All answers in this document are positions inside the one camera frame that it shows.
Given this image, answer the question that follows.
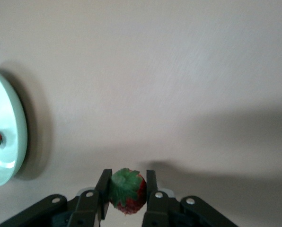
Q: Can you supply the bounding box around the light green round plate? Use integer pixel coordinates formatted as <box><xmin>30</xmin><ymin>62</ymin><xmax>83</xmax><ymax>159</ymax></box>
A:
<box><xmin>0</xmin><ymin>68</ymin><xmax>29</xmax><ymax>188</ymax></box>

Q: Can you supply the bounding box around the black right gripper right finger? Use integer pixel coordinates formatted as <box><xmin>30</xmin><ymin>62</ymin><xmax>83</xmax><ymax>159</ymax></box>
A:
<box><xmin>142</xmin><ymin>169</ymin><xmax>180</xmax><ymax>227</ymax></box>

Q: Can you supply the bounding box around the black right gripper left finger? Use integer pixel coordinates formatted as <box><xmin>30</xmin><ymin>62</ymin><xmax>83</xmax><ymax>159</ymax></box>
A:
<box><xmin>67</xmin><ymin>169</ymin><xmax>113</xmax><ymax>227</ymax></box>

